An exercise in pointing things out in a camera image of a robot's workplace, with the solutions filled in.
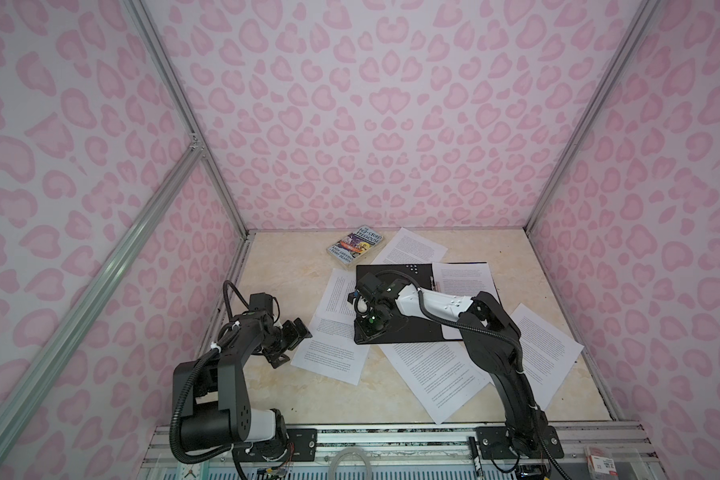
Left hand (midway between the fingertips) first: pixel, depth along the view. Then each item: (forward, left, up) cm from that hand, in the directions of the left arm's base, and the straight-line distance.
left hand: (302, 339), depth 88 cm
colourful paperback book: (+38, -15, -1) cm, 41 cm away
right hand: (+1, -17, +1) cm, 17 cm away
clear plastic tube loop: (-28, -13, +1) cm, 31 cm away
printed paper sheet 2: (+23, -54, -4) cm, 59 cm away
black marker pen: (-30, -44, -1) cm, 53 cm away
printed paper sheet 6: (-5, -72, -4) cm, 73 cm away
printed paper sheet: (-2, -8, -4) cm, 9 cm away
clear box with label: (-32, -72, 0) cm, 79 cm away
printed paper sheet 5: (-10, -40, -3) cm, 42 cm away
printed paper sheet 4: (+38, -35, -4) cm, 52 cm away
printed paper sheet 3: (+15, -9, -3) cm, 18 cm away
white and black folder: (-3, -29, +11) cm, 31 cm away
